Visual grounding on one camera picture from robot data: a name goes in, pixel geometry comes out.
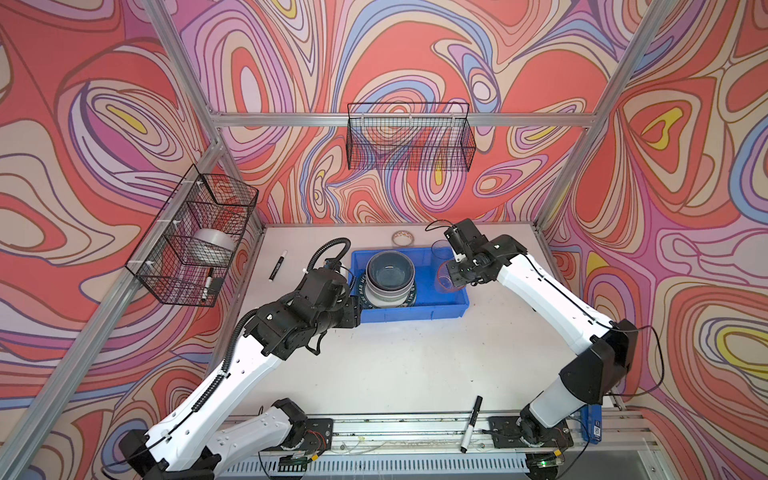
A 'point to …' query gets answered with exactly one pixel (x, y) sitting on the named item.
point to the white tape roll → (210, 247)
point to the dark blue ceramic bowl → (390, 270)
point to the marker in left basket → (208, 284)
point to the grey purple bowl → (389, 295)
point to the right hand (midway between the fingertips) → (466, 277)
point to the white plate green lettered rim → (376, 304)
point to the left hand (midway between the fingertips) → (358, 304)
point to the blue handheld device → (592, 422)
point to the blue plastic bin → (430, 302)
